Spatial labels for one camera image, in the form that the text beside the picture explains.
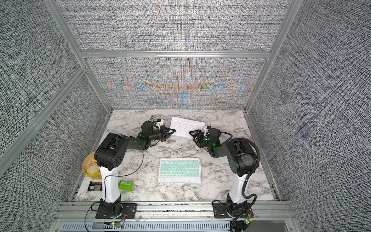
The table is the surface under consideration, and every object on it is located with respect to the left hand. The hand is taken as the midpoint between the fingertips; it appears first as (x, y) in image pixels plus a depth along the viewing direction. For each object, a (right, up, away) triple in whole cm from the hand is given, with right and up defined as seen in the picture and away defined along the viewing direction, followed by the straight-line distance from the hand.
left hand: (178, 129), depth 93 cm
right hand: (+8, -1, +2) cm, 8 cm away
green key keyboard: (+3, -24, -7) cm, 25 cm away
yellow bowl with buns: (-49, -21, -11) cm, 55 cm away
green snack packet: (-29, -31, -11) cm, 44 cm away
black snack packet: (-45, -31, -13) cm, 56 cm away
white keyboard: (+3, +2, +5) cm, 6 cm away
